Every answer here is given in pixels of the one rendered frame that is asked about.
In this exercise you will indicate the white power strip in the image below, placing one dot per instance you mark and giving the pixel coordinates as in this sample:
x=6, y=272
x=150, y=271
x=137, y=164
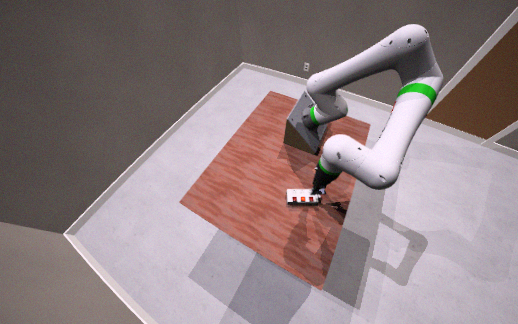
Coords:
x=301, y=196

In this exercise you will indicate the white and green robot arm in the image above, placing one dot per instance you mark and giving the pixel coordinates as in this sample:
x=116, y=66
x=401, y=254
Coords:
x=407, y=51

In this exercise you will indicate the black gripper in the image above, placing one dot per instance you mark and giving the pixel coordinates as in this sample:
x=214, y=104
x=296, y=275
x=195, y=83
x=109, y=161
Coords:
x=316, y=189

